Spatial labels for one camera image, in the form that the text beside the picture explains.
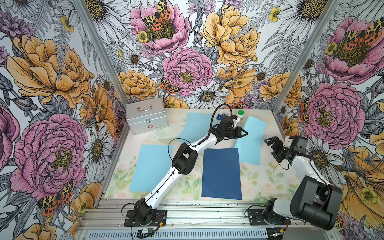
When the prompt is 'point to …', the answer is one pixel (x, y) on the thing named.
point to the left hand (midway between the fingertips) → (246, 136)
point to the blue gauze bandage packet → (221, 117)
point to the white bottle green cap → (241, 114)
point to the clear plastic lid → (168, 132)
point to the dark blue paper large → (221, 175)
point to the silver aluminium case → (146, 115)
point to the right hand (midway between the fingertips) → (266, 147)
